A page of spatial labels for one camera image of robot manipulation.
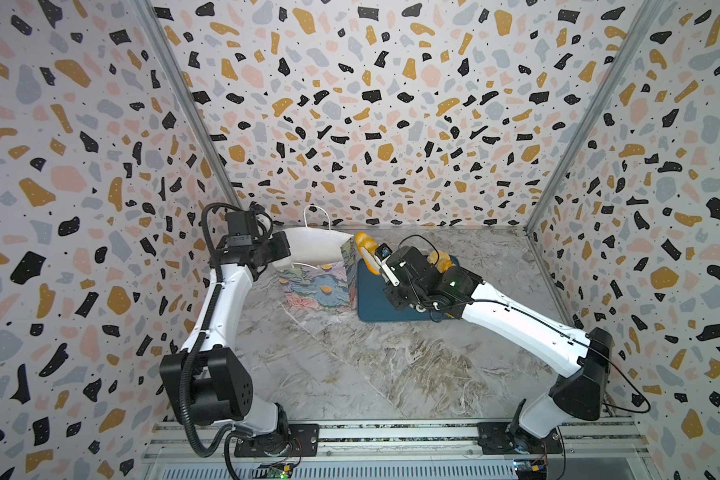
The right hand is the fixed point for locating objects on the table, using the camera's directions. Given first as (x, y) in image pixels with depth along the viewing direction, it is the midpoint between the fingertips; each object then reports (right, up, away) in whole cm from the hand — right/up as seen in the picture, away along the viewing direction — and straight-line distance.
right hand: (387, 278), depth 74 cm
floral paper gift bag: (-17, +2, +5) cm, 18 cm away
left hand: (-27, +11, +7) cm, 30 cm away
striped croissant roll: (-5, +8, +5) cm, 10 cm away
